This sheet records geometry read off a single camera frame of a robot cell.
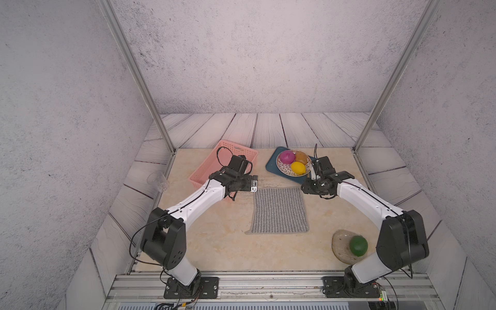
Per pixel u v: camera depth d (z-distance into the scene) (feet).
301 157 3.65
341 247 2.76
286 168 3.64
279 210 3.09
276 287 2.44
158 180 3.35
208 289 2.39
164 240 1.44
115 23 2.39
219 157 2.32
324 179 2.19
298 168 3.50
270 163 3.73
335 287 2.36
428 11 2.34
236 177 2.16
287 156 3.60
